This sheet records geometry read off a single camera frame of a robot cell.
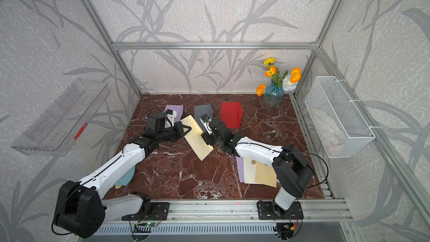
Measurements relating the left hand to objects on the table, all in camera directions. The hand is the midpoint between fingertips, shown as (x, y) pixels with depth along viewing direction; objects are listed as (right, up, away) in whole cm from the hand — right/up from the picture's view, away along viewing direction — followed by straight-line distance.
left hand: (192, 128), depth 80 cm
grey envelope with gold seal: (-1, +9, +32) cm, 33 cm away
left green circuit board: (-15, -40, -10) cm, 43 cm away
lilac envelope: (+24, -22, +7) cm, 33 cm away
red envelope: (+20, +6, +29) cm, 35 cm away
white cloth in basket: (+65, -1, -4) cm, 65 cm away
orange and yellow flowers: (+47, +23, +1) cm, 52 cm away
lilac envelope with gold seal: (-17, +10, +32) cm, 38 cm away
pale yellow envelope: (+1, -6, +1) cm, 6 cm away
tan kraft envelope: (+37, -25, +6) cm, 45 cm away
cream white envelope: (+29, -21, +7) cm, 36 cm away
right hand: (+7, 0, +6) cm, 9 cm away
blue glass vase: (+47, +18, +25) cm, 56 cm away
